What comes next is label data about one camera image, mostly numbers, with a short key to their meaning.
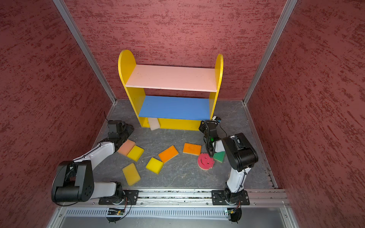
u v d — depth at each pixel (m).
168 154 0.90
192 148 0.92
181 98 1.10
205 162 0.85
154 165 0.85
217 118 0.87
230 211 0.72
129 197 0.74
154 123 1.03
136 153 0.90
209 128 0.74
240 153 0.49
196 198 0.76
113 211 0.73
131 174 0.82
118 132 0.71
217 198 0.74
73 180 0.92
